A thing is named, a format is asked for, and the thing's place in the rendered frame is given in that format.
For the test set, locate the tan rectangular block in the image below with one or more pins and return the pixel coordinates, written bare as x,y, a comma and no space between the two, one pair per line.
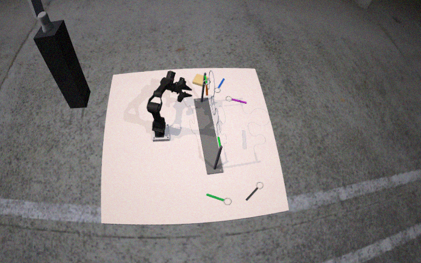
198,80

